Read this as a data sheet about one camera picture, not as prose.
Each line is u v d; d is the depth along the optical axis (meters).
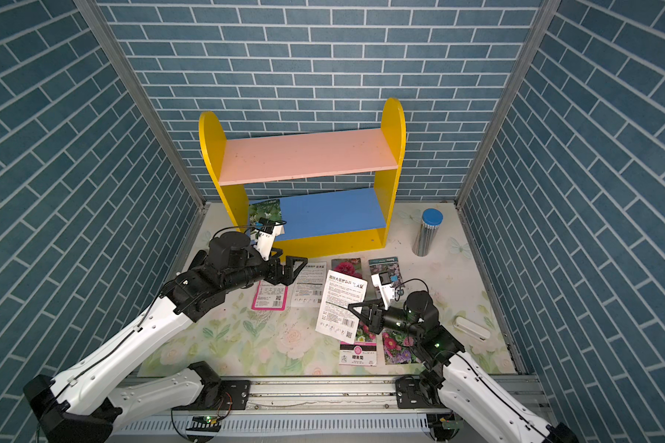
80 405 0.38
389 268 0.99
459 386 0.53
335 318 0.73
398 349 0.82
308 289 0.94
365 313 0.71
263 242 0.61
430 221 0.91
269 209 0.99
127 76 0.81
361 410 0.72
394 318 0.65
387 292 0.67
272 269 0.61
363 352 0.82
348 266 1.01
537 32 0.74
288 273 0.62
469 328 0.84
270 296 0.92
